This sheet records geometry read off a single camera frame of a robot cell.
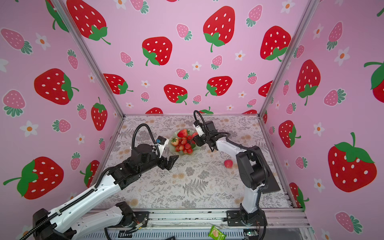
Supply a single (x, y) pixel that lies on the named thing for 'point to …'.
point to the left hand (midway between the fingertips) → (171, 151)
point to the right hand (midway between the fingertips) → (196, 136)
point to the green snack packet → (215, 234)
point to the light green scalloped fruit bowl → (175, 135)
